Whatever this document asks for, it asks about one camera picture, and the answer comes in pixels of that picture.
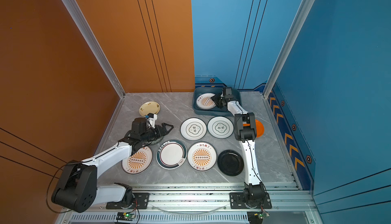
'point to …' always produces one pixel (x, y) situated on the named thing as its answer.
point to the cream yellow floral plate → (148, 107)
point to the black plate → (230, 163)
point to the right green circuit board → (256, 217)
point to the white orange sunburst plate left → (139, 162)
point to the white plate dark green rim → (171, 154)
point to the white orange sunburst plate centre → (202, 156)
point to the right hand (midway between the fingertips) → (211, 98)
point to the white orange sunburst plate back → (204, 102)
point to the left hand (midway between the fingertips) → (170, 128)
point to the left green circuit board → (127, 216)
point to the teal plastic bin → (216, 111)
